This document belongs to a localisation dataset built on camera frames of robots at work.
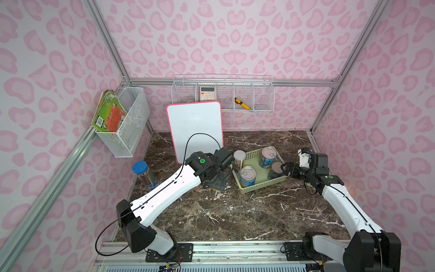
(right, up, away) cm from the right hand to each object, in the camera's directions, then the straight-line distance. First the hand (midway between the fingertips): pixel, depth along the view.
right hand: (288, 166), depth 85 cm
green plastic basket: (-11, -3, +16) cm, 19 cm away
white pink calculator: (-41, +40, +10) cm, 58 cm away
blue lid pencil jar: (-70, 0, -6) cm, 71 cm away
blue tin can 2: (-8, +4, +8) cm, 12 cm away
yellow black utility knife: (-21, +34, +13) cm, 42 cm away
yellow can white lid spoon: (-24, +4, +6) cm, 25 cm away
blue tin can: (-20, -5, +1) cm, 21 cm away
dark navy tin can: (-5, -3, +3) cm, 7 cm away
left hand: (-37, -4, -10) cm, 39 cm away
